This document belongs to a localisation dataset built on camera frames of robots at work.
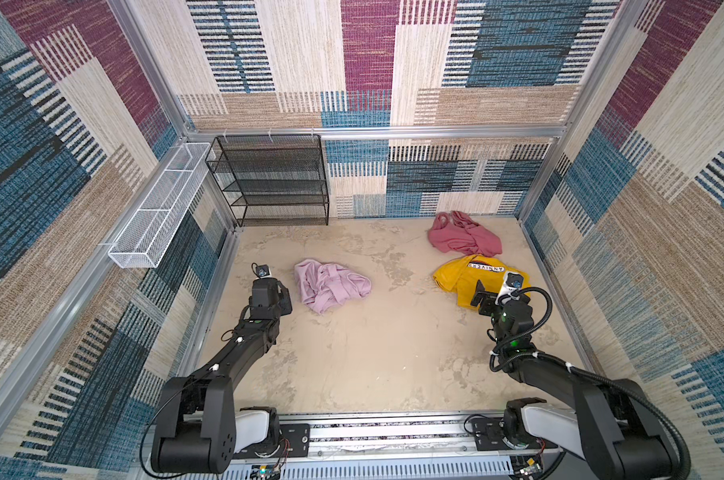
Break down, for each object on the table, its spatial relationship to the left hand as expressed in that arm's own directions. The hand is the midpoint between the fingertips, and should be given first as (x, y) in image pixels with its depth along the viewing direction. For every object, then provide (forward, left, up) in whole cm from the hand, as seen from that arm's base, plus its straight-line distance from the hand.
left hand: (273, 289), depth 89 cm
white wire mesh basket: (0, +24, +23) cm, 34 cm away
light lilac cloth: (+4, -14, -5) cm, 15 cm away
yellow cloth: (+9, -59, -7) cm, 60 cm away
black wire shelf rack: (+41, +6, +9) cm, 42 cm away
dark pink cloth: (+28, -61, -8) cm, 67 cm away
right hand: (-2, -64, +2) cm, 64 cm away
